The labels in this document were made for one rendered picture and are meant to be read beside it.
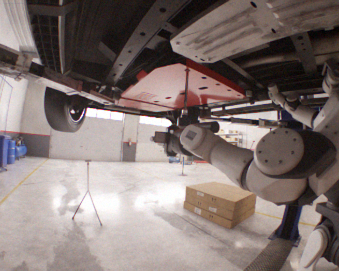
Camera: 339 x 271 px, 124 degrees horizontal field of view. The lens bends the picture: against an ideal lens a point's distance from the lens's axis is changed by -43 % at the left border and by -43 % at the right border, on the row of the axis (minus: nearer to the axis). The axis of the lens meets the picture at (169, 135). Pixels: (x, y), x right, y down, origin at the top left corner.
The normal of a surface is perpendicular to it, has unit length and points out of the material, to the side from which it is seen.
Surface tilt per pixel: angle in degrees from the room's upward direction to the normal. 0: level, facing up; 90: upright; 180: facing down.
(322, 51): 157
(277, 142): 54
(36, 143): 90
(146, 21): 180
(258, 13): 180
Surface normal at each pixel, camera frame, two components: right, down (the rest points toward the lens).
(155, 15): -0.06, 1.00
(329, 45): -0.53, 0.76
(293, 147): -0.66, -0.66
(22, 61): 0.95, 0.04
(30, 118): 0.57, -0.01
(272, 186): -0.28, 0.67
